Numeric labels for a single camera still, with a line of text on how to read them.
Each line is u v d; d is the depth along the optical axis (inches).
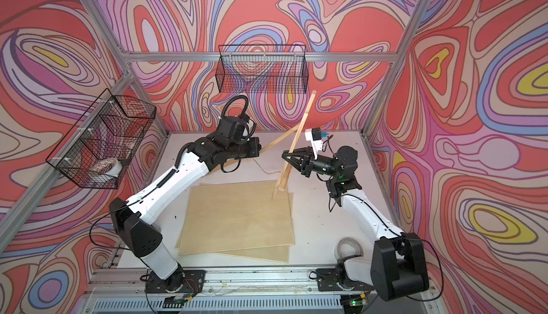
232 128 22.1
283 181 28.6
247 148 26.3
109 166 28.3
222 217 35.7
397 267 15.8
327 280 28.8
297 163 26.1
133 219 16.8
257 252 31.3
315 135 24.2
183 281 28.3
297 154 25.3
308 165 24.3
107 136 31.4
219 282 29.5
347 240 31.4
